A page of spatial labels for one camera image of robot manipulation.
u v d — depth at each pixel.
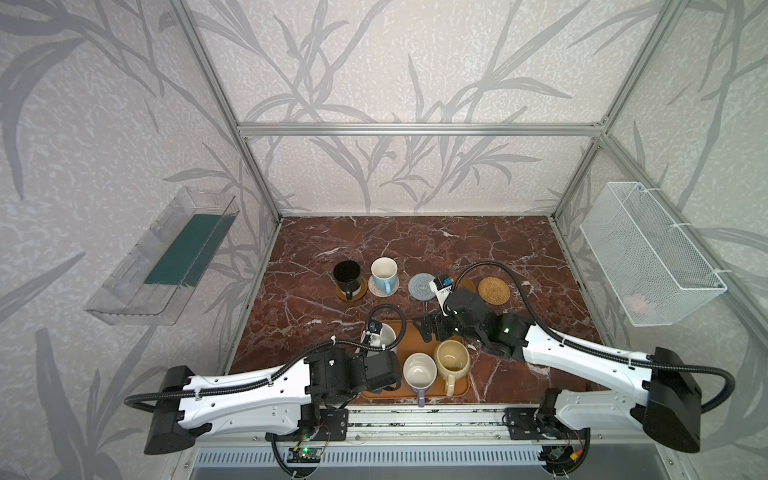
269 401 0.45
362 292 0.98
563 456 0.74
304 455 0.71
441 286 0.68
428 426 0.75
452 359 0.83
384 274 0.93
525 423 0.74
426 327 0.68
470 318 0.58
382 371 0.52
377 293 0.98
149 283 0.63
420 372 0.82
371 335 0.64
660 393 0.40
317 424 0.65
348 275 0.96
